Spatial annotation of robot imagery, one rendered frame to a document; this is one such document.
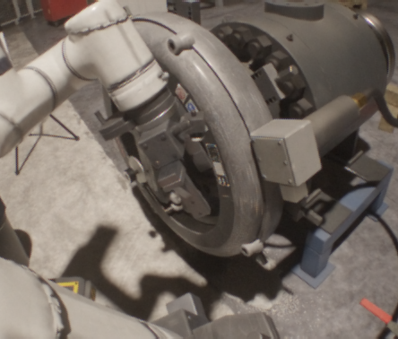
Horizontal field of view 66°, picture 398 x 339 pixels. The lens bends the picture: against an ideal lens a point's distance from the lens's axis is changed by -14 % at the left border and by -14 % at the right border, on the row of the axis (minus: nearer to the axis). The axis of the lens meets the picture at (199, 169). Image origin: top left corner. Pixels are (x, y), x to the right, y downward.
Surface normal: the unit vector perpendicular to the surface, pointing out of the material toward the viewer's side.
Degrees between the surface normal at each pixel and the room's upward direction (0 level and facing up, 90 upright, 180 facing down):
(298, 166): 68
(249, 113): 55
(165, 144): 83
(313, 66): 50
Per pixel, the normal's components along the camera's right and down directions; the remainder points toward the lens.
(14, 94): 0.85, -0.16
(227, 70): 0.31, -0.31
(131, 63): 0.42, 0.25
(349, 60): 0.46, -0.07
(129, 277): -0.10, -0.77
